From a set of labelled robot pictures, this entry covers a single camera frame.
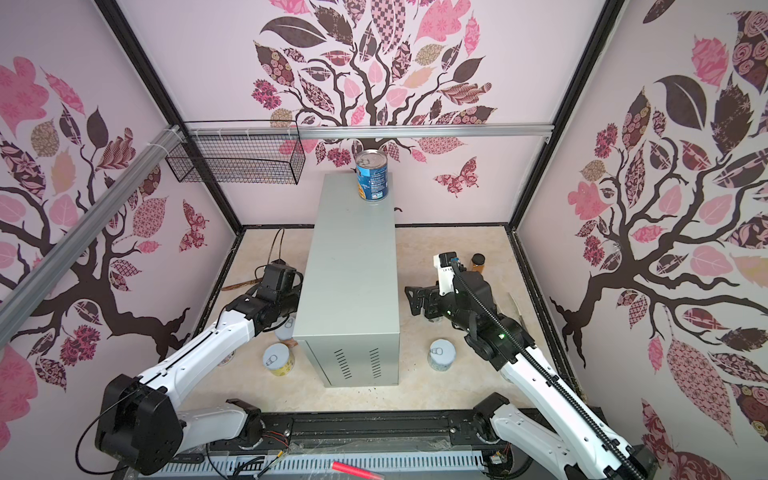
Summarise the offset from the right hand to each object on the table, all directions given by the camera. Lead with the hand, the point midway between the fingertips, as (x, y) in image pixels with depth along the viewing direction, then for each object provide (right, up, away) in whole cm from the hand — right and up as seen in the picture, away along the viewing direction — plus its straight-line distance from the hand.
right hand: (423, 282), depth 71 cm
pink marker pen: (-16, -44, -3) cm, 47 cm away
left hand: (-33, -6, +14) cm, 36 cm away
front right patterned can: (+6, -21, +10) cm, 24 cm away
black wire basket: (-56, +40, +23) cm, 73 cm away
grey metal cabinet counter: (-17, -4, -13) cm, 21 cm away
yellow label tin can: (-39, -22, +10) cm, 46 cm away
